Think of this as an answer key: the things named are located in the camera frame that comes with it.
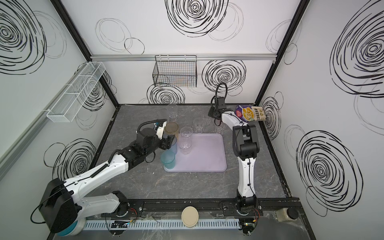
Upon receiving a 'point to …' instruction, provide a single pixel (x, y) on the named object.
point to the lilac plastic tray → (208, 154)
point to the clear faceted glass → (185, 146)
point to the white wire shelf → (73, 99)
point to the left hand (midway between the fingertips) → (170, 133)
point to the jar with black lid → (286, 214)
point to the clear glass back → (172, 110)
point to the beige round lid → (190, 216)
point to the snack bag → (250, 113)
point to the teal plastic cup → (168, 159)
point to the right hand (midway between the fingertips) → (211, 111)
